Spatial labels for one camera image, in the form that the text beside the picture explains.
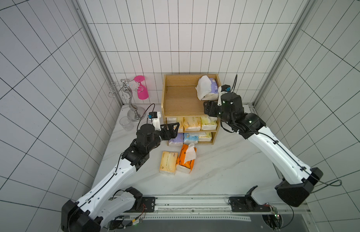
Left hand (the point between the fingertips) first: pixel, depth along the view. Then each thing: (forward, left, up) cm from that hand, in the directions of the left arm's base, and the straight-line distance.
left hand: (171, 127), depth 73 cm
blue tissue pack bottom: (+5, -10, -20) cm, 23 cm away
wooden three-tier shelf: (+19, -6, +4) cm, 20 cm away
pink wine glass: (+36, +24, -9) cm, 44 cm away
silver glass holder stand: (+30, +32, -25) cm, 51 cm away
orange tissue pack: (-9, -8, -18) cm, 22 cm away
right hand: (+7, -16, +10) cm, 20 cm away
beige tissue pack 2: (+5, -11, -4) cm, 13 cm away
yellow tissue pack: (-11, +2, -21) cm, 24 cm away
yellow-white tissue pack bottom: (+6, -21, -19) cm, 29 cm away
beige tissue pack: (+7, +1, -4) cm, 8 cm away
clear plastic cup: (+20, +36, -24) cm, 48 cm away
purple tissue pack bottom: (+3, -3, -19) cm, 20 cm away
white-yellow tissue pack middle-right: (+6, -20, -4) cm, 22 cm away
